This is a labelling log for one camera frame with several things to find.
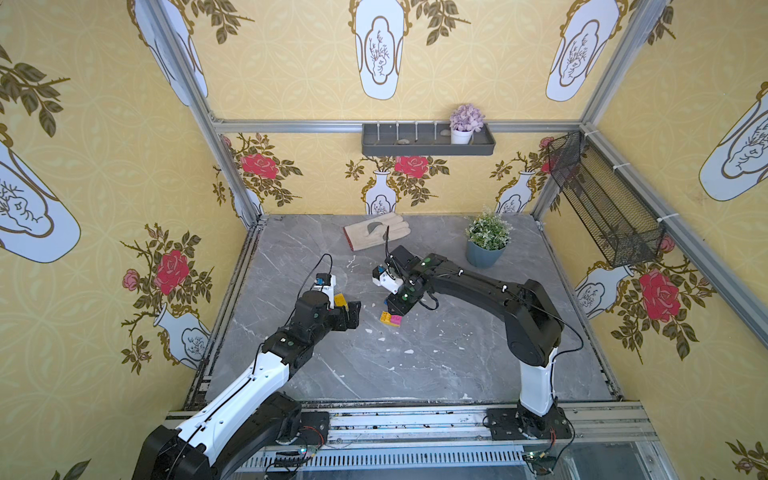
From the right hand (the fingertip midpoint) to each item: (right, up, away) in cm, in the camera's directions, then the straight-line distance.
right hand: (393, 311), depth 88 cm
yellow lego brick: (-2, -3, +3) cm, 5 cm away
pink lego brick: (+1, -3, +1) cm, 3 cm away
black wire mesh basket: (+65, +24, -4) cm, 70 cm away
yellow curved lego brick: (-17, +2, +8) cm, 19 cm away
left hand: (-12, +3, -5) cm, 13 cm away
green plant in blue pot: (+30, +22, +7) cm, 38 cm away
